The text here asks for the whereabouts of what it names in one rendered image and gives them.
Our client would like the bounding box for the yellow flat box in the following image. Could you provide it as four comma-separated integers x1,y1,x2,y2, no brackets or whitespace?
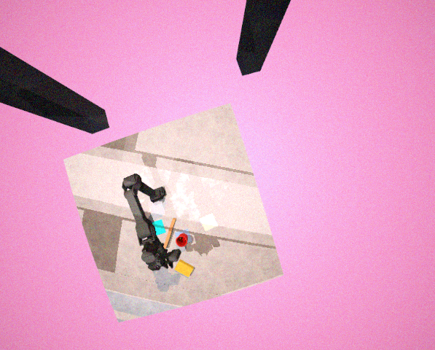
174,259,194,277

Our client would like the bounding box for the red cup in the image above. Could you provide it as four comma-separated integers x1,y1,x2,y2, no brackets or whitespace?
176,233,188,247

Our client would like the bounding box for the tan wooden bar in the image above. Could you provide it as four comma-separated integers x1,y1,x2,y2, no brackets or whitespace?
164,218,176,249

